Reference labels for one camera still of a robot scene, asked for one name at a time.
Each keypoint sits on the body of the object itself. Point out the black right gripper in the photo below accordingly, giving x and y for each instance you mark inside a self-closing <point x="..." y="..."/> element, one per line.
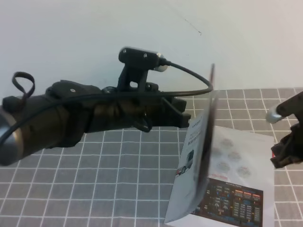
<point x="290" y="148"/>

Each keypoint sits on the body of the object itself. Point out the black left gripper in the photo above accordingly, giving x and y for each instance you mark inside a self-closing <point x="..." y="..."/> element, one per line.
<point x="142" y="114"/>

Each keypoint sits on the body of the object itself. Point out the white logistics brochure book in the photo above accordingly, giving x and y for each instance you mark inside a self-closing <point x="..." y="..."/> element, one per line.
<point x="224" y="176"/>

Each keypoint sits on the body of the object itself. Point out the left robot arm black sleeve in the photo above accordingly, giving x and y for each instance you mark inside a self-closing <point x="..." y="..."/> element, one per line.
<point x="60" y="126"/>

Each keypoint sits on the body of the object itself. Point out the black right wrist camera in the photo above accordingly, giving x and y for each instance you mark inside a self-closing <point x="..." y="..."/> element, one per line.
<point x="293" y="105"/>

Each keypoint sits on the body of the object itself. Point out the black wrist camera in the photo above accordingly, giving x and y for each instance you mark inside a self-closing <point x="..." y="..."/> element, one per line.
<point x="137" y="64"/>
<point x="293" y="105"/>

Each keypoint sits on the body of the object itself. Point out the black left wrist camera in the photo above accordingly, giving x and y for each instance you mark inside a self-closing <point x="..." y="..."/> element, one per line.
<point x="137" y="64"/>

